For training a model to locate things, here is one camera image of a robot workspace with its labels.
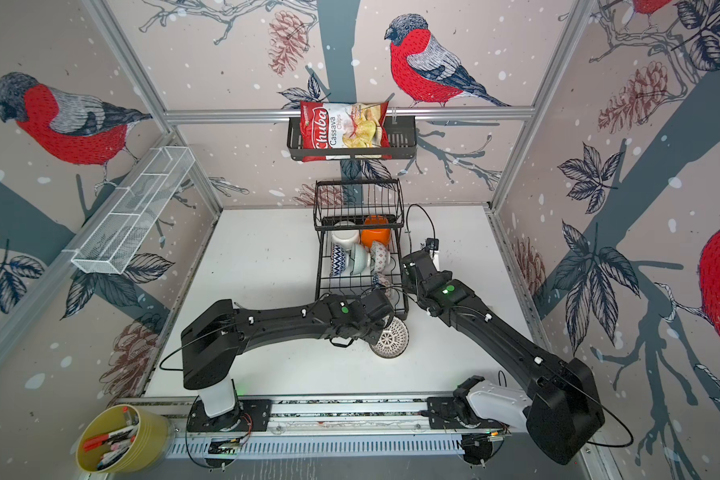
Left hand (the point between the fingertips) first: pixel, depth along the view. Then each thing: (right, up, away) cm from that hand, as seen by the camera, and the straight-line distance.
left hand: (377, 331), depth 81 cm
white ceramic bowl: (-11, +27, +22) cm, 36 cm away
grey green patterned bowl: (+2, +20, +12) cm, 23 cm away
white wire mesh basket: (-65, +25, -10) cm, 70 cm away
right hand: (+12, +15, +1) cm, 19 cm away
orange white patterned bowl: (-12, +19, +12) cm, 25 cm away
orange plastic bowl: (0, +29, +22) cm, 36 cm away
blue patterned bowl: (0, +11, +14) cm, 18 cm away
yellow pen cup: (-57, -18, -17) cm, 62 cm away
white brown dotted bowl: (+5, -3, +2) cm, 6 cm away
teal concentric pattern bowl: (-5, +19, +13) cm, 24 cm away
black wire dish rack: (-6, +25, +25) cm, 36 cm away
